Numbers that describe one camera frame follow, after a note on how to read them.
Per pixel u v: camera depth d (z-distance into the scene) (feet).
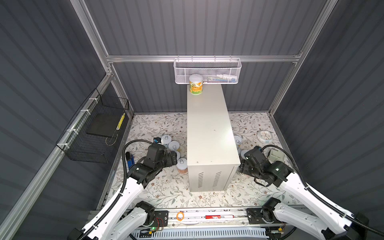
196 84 2.54
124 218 1.82
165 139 3.24
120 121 2.59
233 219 2.42
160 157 1.95
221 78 3.00
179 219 2.40
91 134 2.36
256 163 1.93
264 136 3.35
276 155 2.96
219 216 2.42
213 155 1.91
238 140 3.18
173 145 3.10
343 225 1.29
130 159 2.92
